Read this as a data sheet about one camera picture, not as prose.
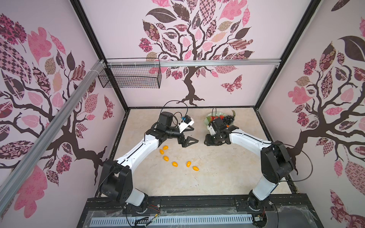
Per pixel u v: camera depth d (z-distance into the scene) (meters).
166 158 0.90
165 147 0.95
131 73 0.95
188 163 0.88
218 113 1.07
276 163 0.47
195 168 0.87
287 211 0.72
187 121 0.66
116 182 0.42
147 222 0.72
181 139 0.68
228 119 1.01
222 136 0.67
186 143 0.68
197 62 0.92
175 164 0.88
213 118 1.07
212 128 0.76
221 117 1.06
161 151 0.93
